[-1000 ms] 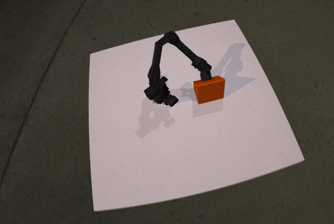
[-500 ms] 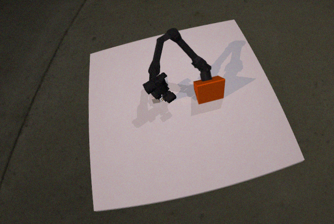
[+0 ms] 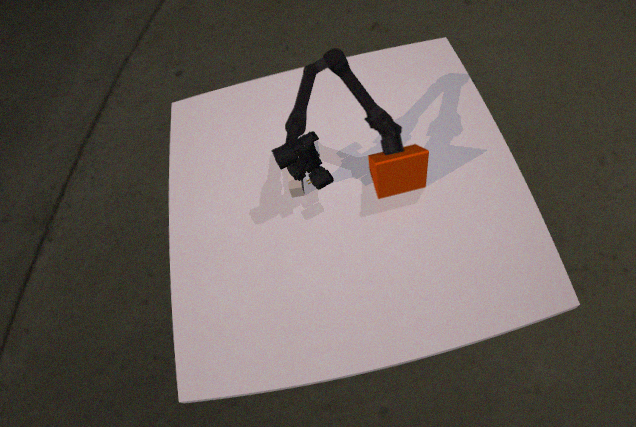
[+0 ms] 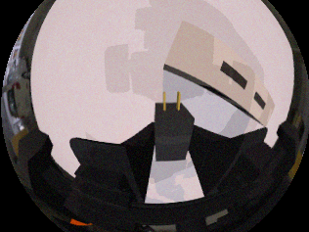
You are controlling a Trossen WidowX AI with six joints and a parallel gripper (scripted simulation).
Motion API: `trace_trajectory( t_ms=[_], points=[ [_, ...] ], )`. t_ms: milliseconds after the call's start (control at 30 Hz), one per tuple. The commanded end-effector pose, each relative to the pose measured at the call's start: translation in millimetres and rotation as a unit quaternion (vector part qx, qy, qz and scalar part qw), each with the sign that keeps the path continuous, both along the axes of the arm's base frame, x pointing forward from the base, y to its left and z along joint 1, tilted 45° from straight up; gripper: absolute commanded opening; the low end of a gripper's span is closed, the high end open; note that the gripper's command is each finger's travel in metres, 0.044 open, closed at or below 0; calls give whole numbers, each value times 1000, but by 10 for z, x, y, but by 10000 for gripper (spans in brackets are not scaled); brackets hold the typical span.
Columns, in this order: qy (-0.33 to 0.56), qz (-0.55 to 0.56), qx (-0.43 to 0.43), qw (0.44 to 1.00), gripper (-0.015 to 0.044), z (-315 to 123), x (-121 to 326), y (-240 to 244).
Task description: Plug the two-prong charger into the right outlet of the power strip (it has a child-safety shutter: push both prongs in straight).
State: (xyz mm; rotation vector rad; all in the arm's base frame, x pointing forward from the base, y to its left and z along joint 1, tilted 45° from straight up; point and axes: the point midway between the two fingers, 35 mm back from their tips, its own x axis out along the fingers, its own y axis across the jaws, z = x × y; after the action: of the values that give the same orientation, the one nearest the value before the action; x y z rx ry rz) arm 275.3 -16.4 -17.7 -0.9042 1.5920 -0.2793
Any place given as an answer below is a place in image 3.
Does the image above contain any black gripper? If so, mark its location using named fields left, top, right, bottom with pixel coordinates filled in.
left=296, top=150, right=334, bottom=190

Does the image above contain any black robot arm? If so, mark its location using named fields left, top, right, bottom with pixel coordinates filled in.
left=271, top=48, right=404, bottom=181

